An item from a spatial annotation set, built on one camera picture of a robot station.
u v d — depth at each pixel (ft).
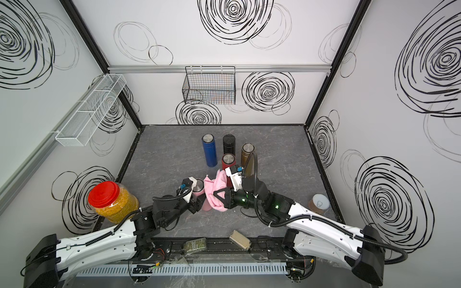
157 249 2.37
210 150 2.97
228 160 2.56
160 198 1.70
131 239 1.75
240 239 2.42
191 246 2.34
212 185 2.21
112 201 2.29
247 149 2.71
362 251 1.32
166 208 1.82
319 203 2.67
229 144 2.90
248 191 1.70
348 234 1.39
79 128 2.39
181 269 2.53
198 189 2.23
